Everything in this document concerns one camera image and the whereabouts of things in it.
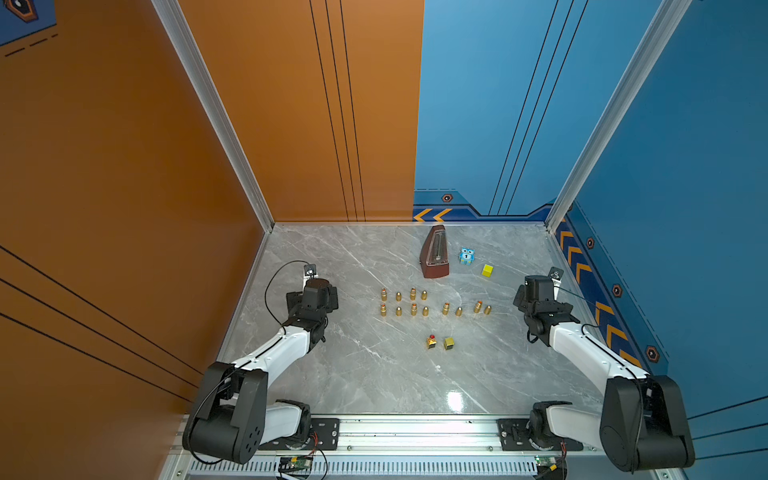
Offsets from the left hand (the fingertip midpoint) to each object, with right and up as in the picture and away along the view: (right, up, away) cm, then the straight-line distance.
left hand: (313, 287), depth 91 cm
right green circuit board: (+62, -40, -18) cm, 76 cm away
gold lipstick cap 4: (+45, -8, +3) cm, 46 cm away
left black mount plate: (+8, -33, -17) cm, 38 cm away
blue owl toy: (+51, +9, +18) cm, 55 cm away
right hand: (+68, -3, -2) cm, 68 cm away
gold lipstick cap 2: (+35, -3, +7) cm, 36 cm away
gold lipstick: (+31, -3, +6) cm, 32 cm away
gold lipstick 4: (+41, -7, +3) cm, 42 cm away
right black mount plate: (+54, -34, -18) cm, 67 cm away
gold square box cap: (+41, -16, -4) cm, 44 cm away
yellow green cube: (+57, +4, +13) cm, 59 cm away
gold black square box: (+36, -15, -5) cm, 39 cm away
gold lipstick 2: (+21, -7, +2) cm, 23 cm away
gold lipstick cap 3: (+35, -8, +3) cm, 36 cm away
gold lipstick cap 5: (+55, -8, +3) cm, 55 cm away
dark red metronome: (+38, +9, +9) cm, 41 cm away
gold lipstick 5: (+51, -7, +3) cm, 52 cm away
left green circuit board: (+1, -40, -19) cm, 44 cm away
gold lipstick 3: (+31, -7, +2) cm, 32 cm away
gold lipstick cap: (+26, -4, +6) cm, 27 cm away
